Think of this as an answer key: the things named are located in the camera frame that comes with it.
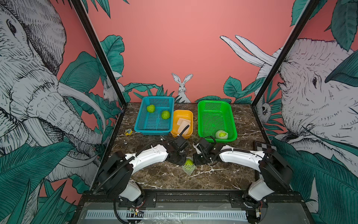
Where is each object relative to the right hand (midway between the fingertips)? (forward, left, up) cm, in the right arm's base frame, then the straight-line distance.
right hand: (191, 160), depth 84 cm
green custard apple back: (+42, +32, +2) cm, 53 cm away
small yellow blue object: (+22, +46, -3) cm, 51 cm away
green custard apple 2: (-2, +2, +3) cm, 4 cm away
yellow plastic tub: (+38, +4, 0) cm, 38 cm away
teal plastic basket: (+31, +30, -4) cm, 43 cm away
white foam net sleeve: (+16, -18, +3) cm, 24 cm away
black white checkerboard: (+11, -49, -3) cm, 50 cm away
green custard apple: (+35, +19, +2) cm, 40 cm away
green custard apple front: (+17, -21, +3) cm, 28 cm away
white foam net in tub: (+28, +5, +1) cm, 28 cm away
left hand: (0, +4, +1) cm, 4 cm away
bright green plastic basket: (+41, -22, -5) cm, 46 cm away
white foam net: (-5, +1, +2) cm, 5 cm away
